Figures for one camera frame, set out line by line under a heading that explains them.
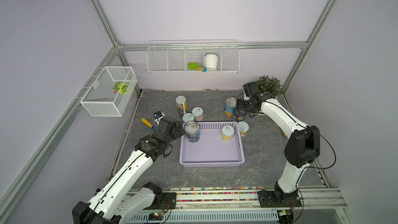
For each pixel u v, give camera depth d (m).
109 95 0.82
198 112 1.02
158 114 0.67
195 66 0.98
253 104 0.66
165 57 0.97
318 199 0.76
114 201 0.40
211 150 0.89
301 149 0.49
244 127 0.94
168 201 0.73
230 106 0.99
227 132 0.91
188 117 0.99
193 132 0.87
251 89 0.71
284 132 0.55
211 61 0.91
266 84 0.95
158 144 0.51
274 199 0.69
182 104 0.96
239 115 0.92
